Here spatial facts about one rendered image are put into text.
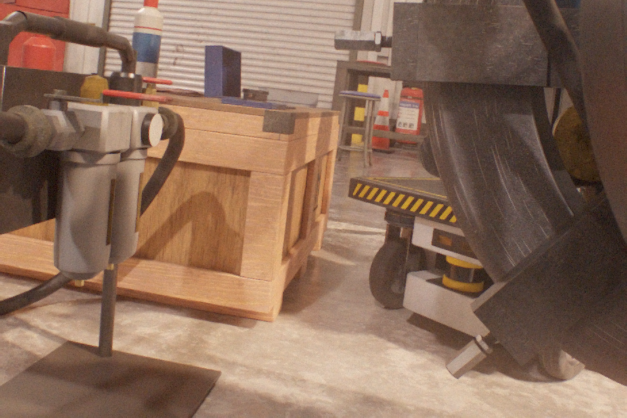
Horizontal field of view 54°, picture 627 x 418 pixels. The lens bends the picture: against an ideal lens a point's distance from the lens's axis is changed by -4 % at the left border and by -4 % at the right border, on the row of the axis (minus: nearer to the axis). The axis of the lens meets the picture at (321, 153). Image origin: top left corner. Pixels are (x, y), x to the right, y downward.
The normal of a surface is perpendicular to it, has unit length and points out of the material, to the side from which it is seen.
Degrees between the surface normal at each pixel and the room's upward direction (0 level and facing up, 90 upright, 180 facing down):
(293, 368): 0
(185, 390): 0
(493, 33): 90
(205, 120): 90
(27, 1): 90
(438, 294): 90
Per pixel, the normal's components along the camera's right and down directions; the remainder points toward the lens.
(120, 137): 0.98, 0.13
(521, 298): -0.14, 0.07
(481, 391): 0.12, -0.99
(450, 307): -0.75, -0.04
